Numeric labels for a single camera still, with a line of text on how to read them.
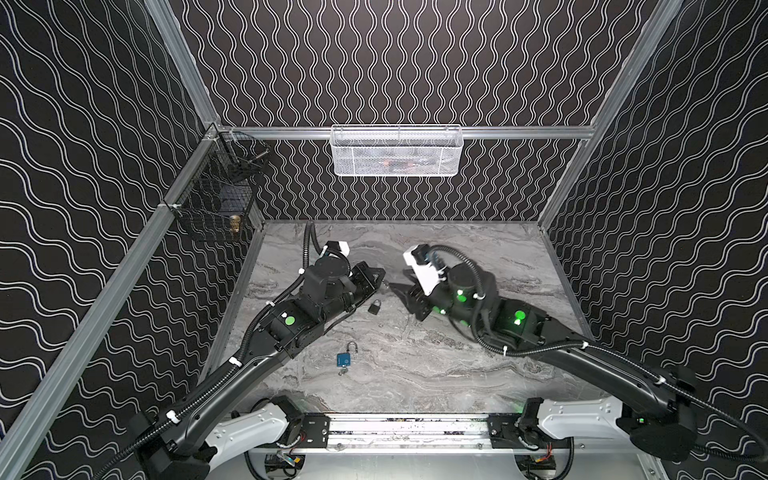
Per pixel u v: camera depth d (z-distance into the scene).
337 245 0.64
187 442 0.39
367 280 0.58
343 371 0.84
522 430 0.67
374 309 0.97
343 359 0.86
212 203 0.93
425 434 0.76
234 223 0.80
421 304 0.55
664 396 0.40
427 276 0.54
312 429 0.74
